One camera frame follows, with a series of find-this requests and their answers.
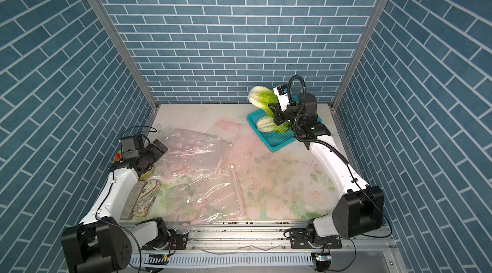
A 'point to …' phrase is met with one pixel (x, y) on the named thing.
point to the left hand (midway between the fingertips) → (162, 149)
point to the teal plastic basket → (273, 141)
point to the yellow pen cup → (118, 157)
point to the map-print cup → (146, 198)
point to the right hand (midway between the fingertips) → (272, 105)
